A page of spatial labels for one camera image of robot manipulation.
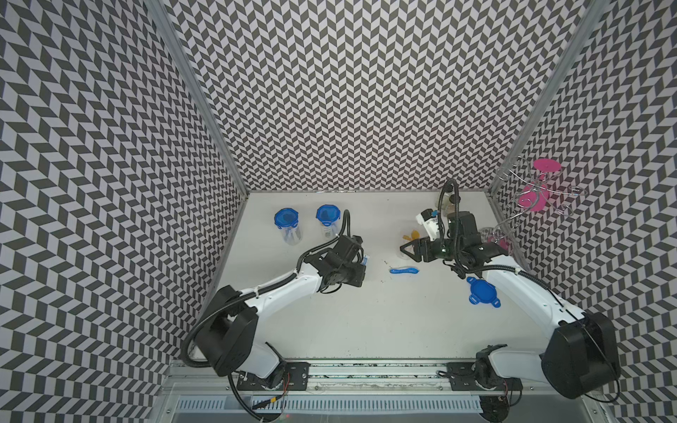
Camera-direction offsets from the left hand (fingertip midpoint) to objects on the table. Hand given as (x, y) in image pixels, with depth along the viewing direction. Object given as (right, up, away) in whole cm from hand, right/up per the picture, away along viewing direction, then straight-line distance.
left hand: (359, 276), depth 84 cm
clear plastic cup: (+14, +11, +4) cm, 19 cm away
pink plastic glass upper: (+59, +36, -2) cm, 69 cm away
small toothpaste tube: (+2, +6, 0) cm, 6 cm away
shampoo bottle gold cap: (+20, +13, +7) cm, 25 cm away
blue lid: (-27, +19, +12) cm, 35 cm away
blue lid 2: (-11, +21, +13) cm, 27 cm away
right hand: (+15, +9, -4) cm, 18 cm away
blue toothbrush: (+18, 0, +9) cm, 21 cm away
